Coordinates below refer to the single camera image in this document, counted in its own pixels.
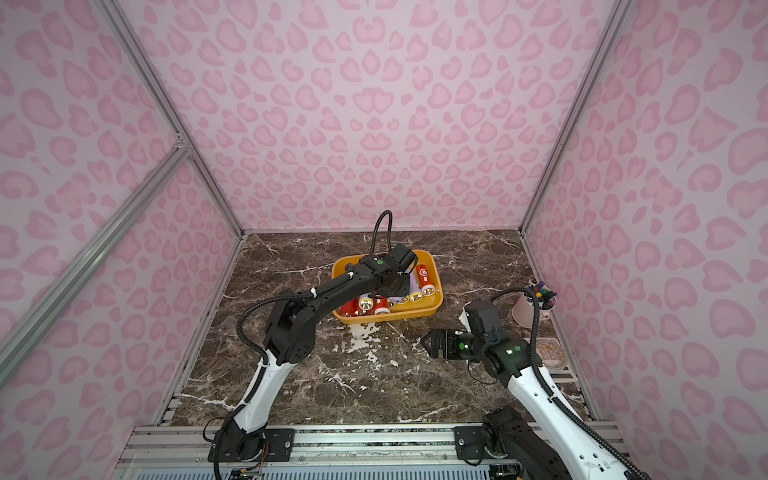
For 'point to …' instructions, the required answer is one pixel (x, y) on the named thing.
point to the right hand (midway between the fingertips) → (436, 341)
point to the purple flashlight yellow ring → (365, 301)
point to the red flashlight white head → (381, 306)
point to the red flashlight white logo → (424, 280)
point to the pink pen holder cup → (523, 311)
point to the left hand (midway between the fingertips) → (407, 288)
